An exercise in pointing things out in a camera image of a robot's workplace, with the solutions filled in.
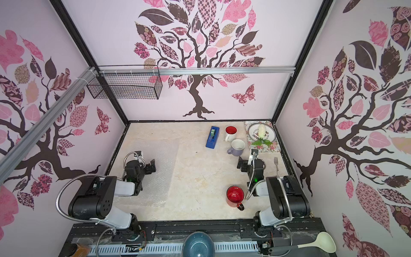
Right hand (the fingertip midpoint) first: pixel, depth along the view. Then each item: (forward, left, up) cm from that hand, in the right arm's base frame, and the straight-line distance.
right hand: (249, 156), depth 93 cm
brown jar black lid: (-44, +85, -5) cm, 96 cm away
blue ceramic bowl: (-42, +29, -5) cm, 52 cm away
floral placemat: (+10, -20, -6) cm, 23 cm away
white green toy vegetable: (+23, -14, -4) cm, 27 cm away
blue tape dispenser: (+16, +22, -1) cm, 27 cm away
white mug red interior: (+19, +9, 0) cm, 21 cm away
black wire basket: (+37, +72, +29) cm, 86 cm away
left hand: (-1, +62, -3) cm, 62 cm away
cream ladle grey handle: (-42, -28, -6) cm, 51 cm away
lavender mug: (+9, +6, -4) cm, 11 cm away
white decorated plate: (+22, -20, -6) cm, 30 cm away
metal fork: (0, -18, -7) cm, 19 cm away
